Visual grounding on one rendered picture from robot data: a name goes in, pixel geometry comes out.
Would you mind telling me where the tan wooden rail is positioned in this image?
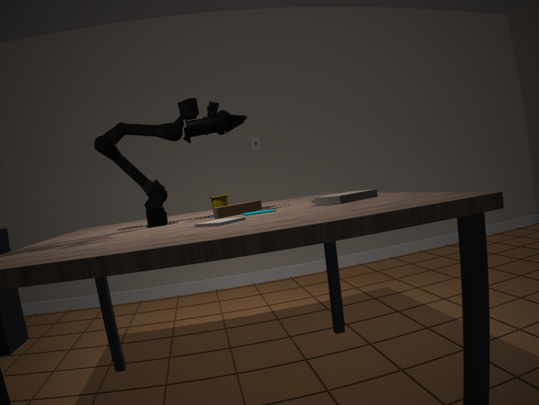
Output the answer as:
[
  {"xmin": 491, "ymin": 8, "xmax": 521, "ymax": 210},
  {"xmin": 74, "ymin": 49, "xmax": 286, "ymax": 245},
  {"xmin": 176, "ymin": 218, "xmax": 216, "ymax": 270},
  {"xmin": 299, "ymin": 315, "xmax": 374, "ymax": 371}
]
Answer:
[{"xmin": 213, "ymin": 200, "xmax": 262, "ymax": 219}]

